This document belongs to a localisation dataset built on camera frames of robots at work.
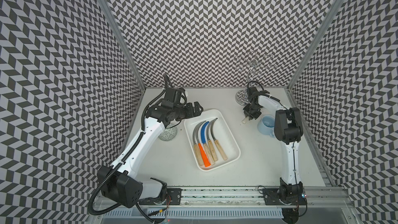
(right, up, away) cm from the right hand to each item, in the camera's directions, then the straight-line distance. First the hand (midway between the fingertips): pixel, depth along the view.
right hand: (247, 117), depth 102 cm
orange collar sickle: (-29, -18, -15) cm, 38 cm away
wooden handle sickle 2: (-20, -14, -13) cm, 28 cm away
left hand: (-33, +6, -26) cm, 42 cm away
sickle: (-2, -2, -3) cm, 4 cm away
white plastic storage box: (-17, -8, -7) cm, 20 cm away
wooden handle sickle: (-24, -14, -11) cm, 30 cm away
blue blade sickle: (-25, -21, -19) cm, 37 cm away
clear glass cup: (-50, -9, -8) cm, 52 cm away
